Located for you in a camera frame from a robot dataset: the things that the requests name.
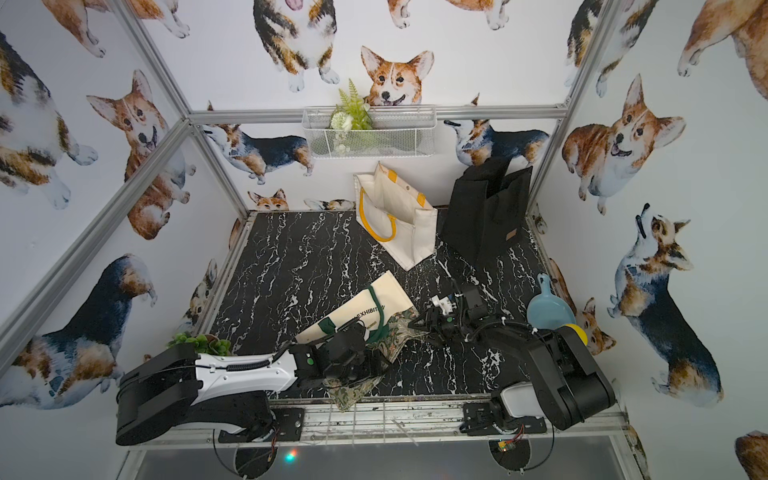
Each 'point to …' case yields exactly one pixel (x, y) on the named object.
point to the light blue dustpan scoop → (546, 311)
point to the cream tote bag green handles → (391, 322)
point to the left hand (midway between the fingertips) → (390, 370)
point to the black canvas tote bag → (486, 207)
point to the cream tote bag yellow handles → (396, 216)
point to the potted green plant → (209, 344)
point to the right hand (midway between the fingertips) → (410, 330)
